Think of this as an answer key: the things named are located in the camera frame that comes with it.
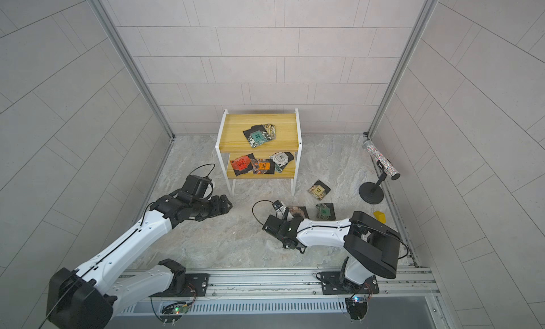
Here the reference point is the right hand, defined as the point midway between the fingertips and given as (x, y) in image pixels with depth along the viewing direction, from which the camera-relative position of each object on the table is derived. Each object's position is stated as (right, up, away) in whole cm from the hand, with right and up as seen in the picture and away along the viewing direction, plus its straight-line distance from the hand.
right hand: (294, 222), depth 88 cm
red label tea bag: (-21, +24, -3) cm, 32 cm away
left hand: (-25, +9, -8) cm, 28 cm away
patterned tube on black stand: (+35, +12, +6) cm, 38 cm away
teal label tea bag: (-14, +36, -15) cm, 41 cm away
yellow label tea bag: (+12, +12, +8) cm, 19 cm away
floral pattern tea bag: (-9, +38, -12) cm, 41 cm away
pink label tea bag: (+2, +5, 0) cm, 5 cm away
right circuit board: (+20, -22, -18) cm, 35 cm away
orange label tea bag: (-12, +24, -3) cm, 27 cm away
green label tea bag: (+14, +4, +1) cm, 14 cm away
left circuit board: (-39, -20, -22) cm, 50 cm away
